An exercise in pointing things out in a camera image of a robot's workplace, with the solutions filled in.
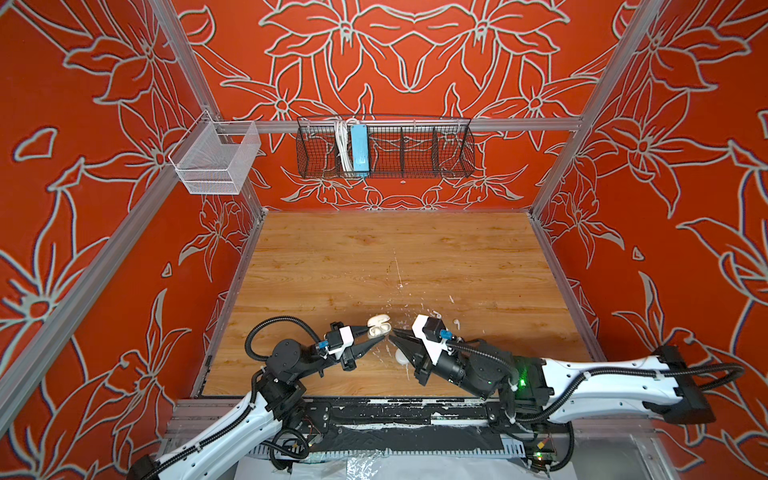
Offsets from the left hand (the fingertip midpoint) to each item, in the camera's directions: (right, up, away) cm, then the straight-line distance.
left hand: (379, 329), depth 63 cm
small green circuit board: (+39, -31, +5) cm, 50 cm away
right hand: (+2, 0, -6) cm, 6 cm away
